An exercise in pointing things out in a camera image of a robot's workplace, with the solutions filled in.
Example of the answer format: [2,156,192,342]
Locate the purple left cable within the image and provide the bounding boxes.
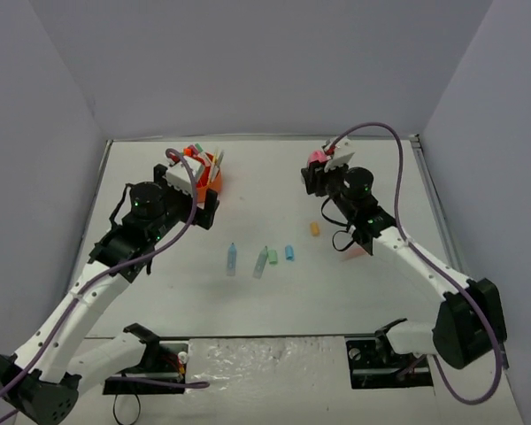
[0,148,212,424]

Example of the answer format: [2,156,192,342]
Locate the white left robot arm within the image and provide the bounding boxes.
[0,164,219,424]

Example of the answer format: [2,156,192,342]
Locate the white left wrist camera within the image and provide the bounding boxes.
[165,157,205,196]

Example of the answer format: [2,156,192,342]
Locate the purple cable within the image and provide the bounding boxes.
[329,121,504,405]
[0,148,212,424]

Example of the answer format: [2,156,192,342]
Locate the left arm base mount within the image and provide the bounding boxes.
[102,338,190,422]

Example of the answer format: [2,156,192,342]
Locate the light green highlighter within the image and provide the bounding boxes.
[252,246,268,279]

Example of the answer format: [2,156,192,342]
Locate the light blue cap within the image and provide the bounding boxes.
[284,245,295,261]

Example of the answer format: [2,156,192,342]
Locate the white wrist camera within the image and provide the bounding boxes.
[322,136,355,173]
[165,157,205,196]

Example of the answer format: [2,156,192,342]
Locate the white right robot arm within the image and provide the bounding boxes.
[301,160,507,369]

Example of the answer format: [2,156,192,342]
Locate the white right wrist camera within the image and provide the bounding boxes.
[322,136,355,173]

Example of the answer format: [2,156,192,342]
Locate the small orange cap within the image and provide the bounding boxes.
[310,222,320,236]

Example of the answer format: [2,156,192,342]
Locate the yellow thin pen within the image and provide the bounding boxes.
[208,150,224,183]

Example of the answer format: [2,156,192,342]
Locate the aluminium table edge rail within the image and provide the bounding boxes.
[409,134,473,276]

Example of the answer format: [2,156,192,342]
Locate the orange round desk organizer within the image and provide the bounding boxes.
[191,150,222,204]

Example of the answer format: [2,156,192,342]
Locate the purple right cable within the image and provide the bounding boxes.
[329,121,504,405]

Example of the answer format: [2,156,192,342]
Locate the pink-capped clear bottle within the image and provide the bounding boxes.
[307,150,329,169]

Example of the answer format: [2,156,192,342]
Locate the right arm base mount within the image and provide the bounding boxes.
[345,319,434,390]

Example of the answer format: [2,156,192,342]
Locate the light blue highlighter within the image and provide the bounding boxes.
[227,243,237,276]

